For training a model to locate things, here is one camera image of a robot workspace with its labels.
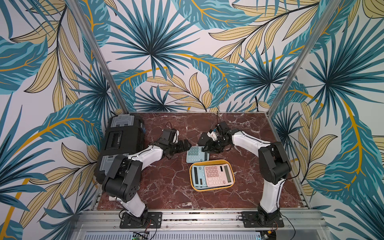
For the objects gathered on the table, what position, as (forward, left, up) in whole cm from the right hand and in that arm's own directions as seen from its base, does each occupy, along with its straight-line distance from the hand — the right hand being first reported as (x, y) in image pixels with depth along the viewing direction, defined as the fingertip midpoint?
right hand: (205, 150), depth 92 cm
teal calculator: (0, +7, -4) cm, 8 cm away
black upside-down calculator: (+12, 0, -5) cm, 13 cm away
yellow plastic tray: (-8, -3, -2) cm, 9 cm away
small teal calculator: (-17, +5, 0) cm, 18 cm away
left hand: (+1, +12, +2) cm, 12 cm away
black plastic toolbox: (+5, +47, +11) cm, 48 cm away
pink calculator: (-16, -6, 0) cm, 17 cm away
